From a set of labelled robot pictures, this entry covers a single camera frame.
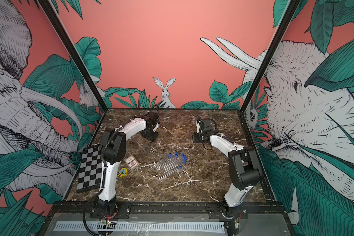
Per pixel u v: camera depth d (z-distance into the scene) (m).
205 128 0.74
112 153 0.59
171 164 0.90
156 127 0.95
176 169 0.89
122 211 0.74
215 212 0.73
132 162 0.90
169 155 0.95
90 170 0.85
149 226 0.70
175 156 0.93
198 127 0.87
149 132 0.88
